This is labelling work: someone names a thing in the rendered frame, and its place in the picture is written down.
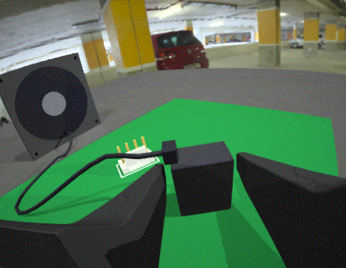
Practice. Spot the black cable with plug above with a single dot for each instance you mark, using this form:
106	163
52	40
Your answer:
203	175

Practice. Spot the dark grey square fan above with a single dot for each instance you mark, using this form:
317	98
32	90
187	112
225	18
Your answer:
46	99

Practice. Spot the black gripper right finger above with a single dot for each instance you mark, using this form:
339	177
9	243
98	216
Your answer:
304	211

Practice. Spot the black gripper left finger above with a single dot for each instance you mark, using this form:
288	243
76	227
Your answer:
123	233

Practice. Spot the green circuit board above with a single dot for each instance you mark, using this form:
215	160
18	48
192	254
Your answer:
233	238

